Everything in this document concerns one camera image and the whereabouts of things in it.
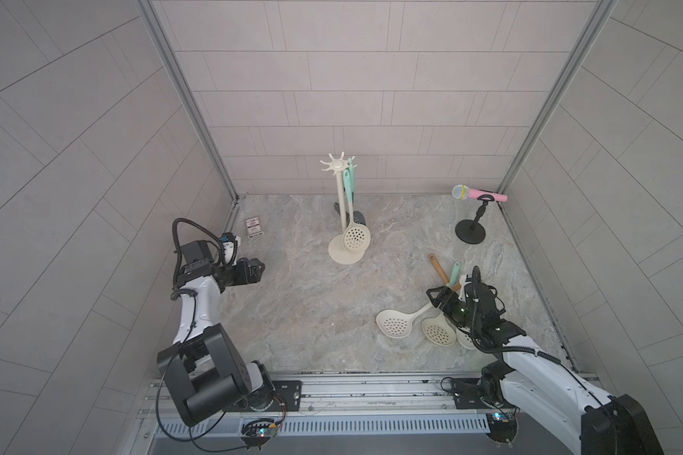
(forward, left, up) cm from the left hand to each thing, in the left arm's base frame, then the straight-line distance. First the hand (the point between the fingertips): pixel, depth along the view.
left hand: (250, 261), depth 85 cm
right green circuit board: (-39, -69, -11) cm, 80 cm away
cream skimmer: (-15, -45, -9) cm, 48 cm away
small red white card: (+20, +6, -9) cm, 22 cm away
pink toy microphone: (+19, -66, +13) cm, 70 cm away
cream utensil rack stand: (+10, -26, -9) cm, 29 cm away
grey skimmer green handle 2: (+12, -26, +12) cm, 31 cm away
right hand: (-8, -55, -6) cm, 56 cm away
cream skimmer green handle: (+7, -32, +2) cm, 33 cm away
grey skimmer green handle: (+15, -33, +3) cm, 37 cm away
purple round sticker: (+7, +7, -10) cm, 14 cm away
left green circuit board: (-41, -9, -8) cm, 43 cm away
